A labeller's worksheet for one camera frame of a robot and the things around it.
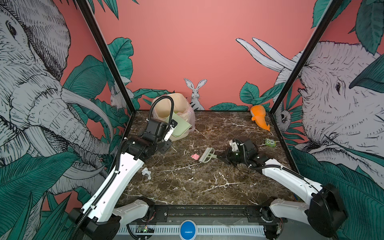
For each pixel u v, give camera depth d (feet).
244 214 2.45
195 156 3.09
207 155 2.87
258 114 3.74
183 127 2.59
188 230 2.25
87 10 2.30
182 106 3.21
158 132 1.71
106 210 1.22
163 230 2.30
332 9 2.30
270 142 3.32
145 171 2.87
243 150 2.04
